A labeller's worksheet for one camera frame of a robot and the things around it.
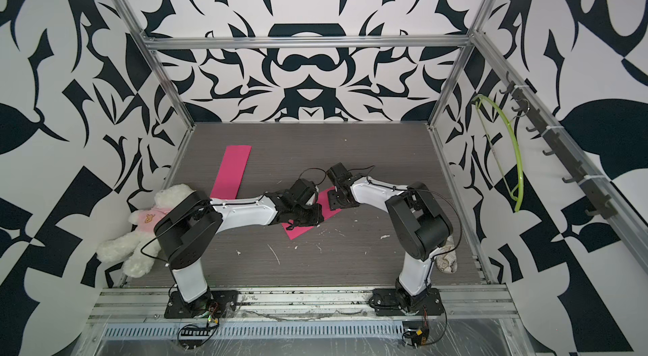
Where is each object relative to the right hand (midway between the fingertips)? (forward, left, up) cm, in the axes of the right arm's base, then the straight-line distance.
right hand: (338, 197), depth 96 cm
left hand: (-8, +5, +2) cm, 10 cm away
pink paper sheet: (+11, +43, +2) cm, 44 cm away
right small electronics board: (-42, -21, -2) cm, 48 cm away
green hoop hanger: (-13, -46, +28) cm, 55 cm away
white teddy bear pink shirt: (-21, +61, +8) cm, 65 cm away
